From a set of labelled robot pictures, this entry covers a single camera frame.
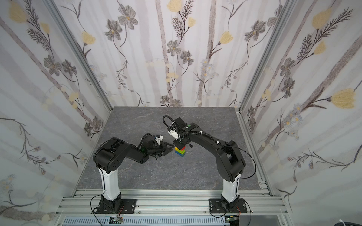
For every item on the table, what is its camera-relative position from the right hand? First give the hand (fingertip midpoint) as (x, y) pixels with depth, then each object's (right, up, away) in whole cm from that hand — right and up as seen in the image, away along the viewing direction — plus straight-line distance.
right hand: (181, 139), depth 88 cm
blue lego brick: (-1, -10, +3) cm, 11 cm away
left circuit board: (-34, -39, -17) cm, 54 cm away
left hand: (-5, -5, +5) cm, 9 cm away
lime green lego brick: (0, -8, +2) cm, 9 cm away
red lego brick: (+1, -4, -7) cm, 9 cm away
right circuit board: (+27, -40, -16) cm, 51 cm away
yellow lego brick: (-4, -6, +2) cm, 7 cm away
